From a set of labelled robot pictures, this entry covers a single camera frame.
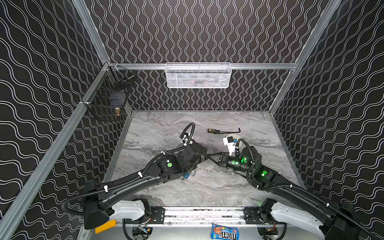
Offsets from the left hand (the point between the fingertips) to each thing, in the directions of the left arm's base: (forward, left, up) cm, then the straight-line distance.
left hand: (213, 151), depth 67 cm
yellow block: (-27, +49, -25) cm, 61 cm away
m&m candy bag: (-27, -6, -26) cm, 38 cm away
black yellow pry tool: (+32, -6, -25) cm, 41 cm away
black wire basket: (+37, +65, 0) cm, 75 cm away
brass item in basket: (+23, +52, +3) cm, 57 cm away
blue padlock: (-1, +14, -26) cm, 29 cm away
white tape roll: (+15, -14, -12) cm, 24 cm away
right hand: (-1, +2, -3) cm, 4 cm away
